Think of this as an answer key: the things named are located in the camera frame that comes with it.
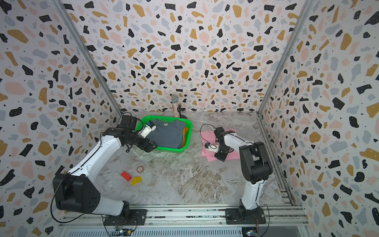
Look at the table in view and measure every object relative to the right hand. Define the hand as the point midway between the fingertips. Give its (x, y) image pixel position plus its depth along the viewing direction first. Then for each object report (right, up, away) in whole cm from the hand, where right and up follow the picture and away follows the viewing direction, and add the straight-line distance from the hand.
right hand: (222, 157), depth 96 cm
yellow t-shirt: (-25, +17, +7) cm, 31 cm away
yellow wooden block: (-51, -10, -12) cm, 53 cm away
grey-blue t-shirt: (-36, +15, +6) cm, 40 cm away
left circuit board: (-50, -31, -25) cm, 64 cm away
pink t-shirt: (-8, +12, +13) cm, 20 cm away
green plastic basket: (-43, +22, -24) cm, 54 cm away
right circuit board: (+9, -31, -25) cm, 41 cm away
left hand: (-42, +12, -12) cm, 45 cm away
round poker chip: (-51, -7, -6) cm, 52 cm away
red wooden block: (-59, -9, -8) cm, 60 cm away
